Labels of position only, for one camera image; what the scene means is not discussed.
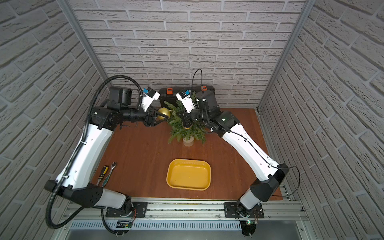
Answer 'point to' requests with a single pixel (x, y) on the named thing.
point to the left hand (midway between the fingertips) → (166, 112)
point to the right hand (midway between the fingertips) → (180, 113)
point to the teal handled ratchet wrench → (113, 164)
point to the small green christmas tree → (178, 131)
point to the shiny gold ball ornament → (187, 128)
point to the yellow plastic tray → (189, 174)
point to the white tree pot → (188, 141)
